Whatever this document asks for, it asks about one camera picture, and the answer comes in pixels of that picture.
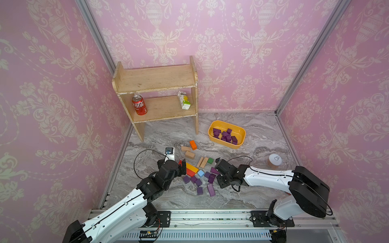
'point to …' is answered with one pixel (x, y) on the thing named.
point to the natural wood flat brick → (189, 154)
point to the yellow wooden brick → (192, 168)
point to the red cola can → (139, 105)
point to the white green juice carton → (185, 102)
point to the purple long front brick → (211, 190)
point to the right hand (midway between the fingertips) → (220, 180)
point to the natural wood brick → (185, 148)
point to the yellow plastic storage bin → (232, 136)
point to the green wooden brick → (210, 160)
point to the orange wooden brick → (193, 145)
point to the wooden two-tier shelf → (157, 93)
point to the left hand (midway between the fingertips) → (179, 161)
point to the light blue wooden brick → (201, 173)
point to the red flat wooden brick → (190, 172)
